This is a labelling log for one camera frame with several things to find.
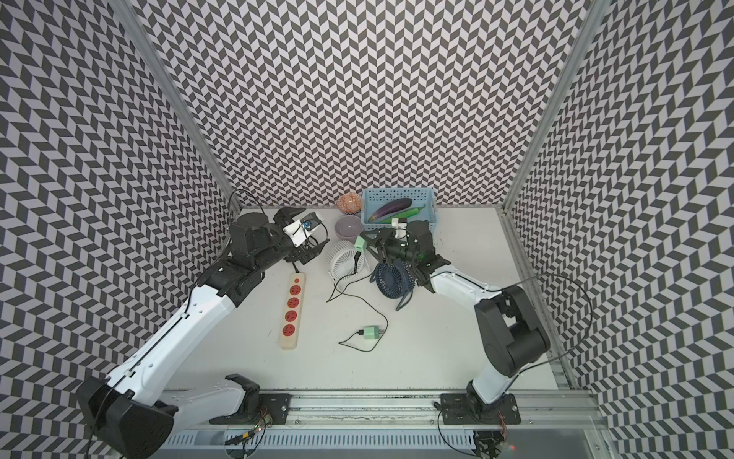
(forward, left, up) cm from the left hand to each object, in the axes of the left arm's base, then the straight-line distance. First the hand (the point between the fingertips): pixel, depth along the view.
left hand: (309, 223), depth 73 cm
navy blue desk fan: (-3, -22, -23) cm, 32 cm away
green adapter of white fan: (0, -13, -8) cm, 15 cm away
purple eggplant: (+32, -23, -26) cm, 47 cm away
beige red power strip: (-12, +9, -28) cm, 32 cm away
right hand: (+1, -12, -9) cm, 16 cm away
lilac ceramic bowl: (+22, -6, -28) cm, 36 cm away
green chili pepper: (+28, -28, -27) cm, 48 cm away
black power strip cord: (+5, +12, -30) cm, 32 cm away
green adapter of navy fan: (-18, -15, -28) cm, 36 cm away
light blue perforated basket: (+34, -18, -28) cm, 47 cm away
